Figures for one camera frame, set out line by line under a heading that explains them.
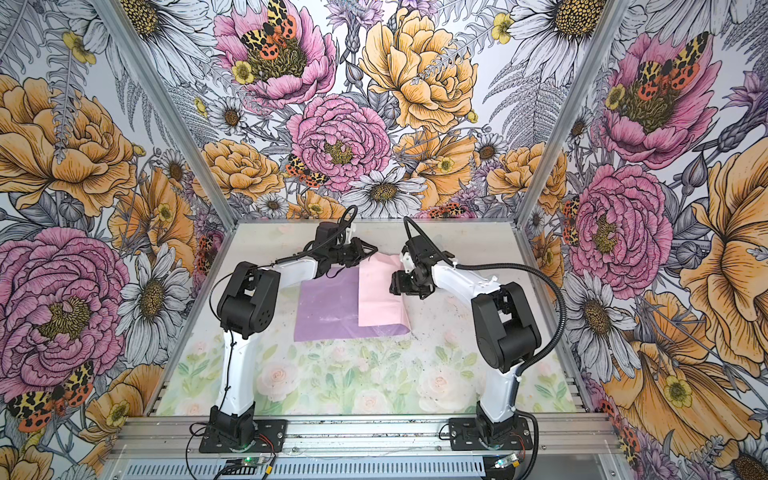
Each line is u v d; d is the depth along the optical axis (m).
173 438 0.76
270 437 0.74
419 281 0.81
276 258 1.12
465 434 0.74
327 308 0.94
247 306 0.59
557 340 0.47
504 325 0.50
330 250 0.86
